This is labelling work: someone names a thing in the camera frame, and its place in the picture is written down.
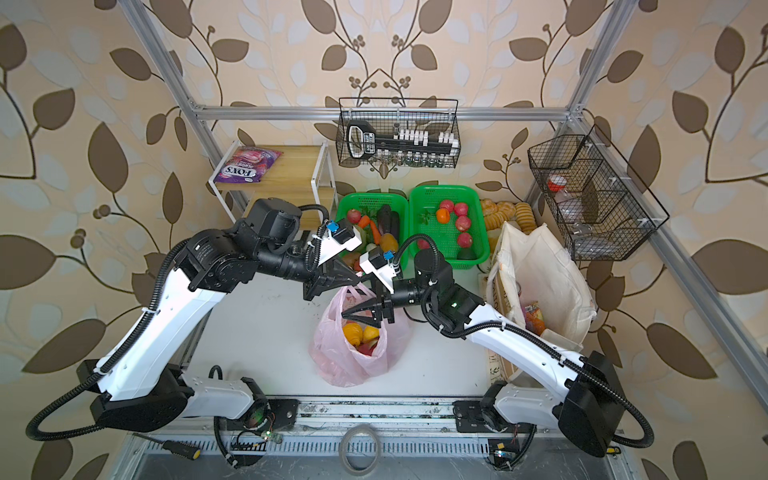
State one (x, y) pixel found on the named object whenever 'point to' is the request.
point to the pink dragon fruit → (367, 349)
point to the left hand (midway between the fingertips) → (358, 276)
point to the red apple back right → (461, 209)
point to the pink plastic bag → (332, 352)
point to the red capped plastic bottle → (556, 184)
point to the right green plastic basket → (452, 217)
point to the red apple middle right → (462, 223)
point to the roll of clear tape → (347, 433)
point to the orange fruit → (443, 216)
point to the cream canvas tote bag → (538, 268)
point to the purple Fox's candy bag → (248, 164)
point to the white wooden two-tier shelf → (303, 176)
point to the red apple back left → (447, 204)
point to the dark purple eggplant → (389, 221)
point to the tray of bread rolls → (497, 213)
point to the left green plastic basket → (396, 201)
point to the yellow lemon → (371, 332)
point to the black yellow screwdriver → (180, 449)
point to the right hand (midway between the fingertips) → (346, 304)
